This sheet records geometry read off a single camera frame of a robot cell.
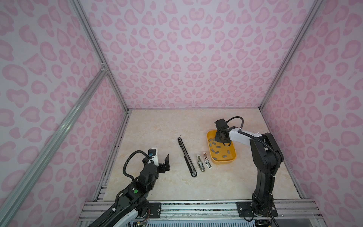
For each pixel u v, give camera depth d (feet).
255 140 1.64
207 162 2.92
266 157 1.71
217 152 3.12
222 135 2.51
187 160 2.95
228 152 3.12
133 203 1.76
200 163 2.89
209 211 2.46
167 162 2.36
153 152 2.18
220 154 3.09
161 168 2.31
